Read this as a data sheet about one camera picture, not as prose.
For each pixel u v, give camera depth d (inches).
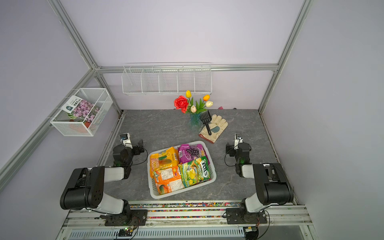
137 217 28.8
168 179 29.5
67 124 29.0
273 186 17.8
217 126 43.0
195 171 30.2
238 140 31.8
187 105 29.1
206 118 45.6
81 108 29.1
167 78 39.0
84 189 18.0
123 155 27.8
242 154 28.2
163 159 32.3
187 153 32.5
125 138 31.1
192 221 29.1
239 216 29.0
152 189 29.2
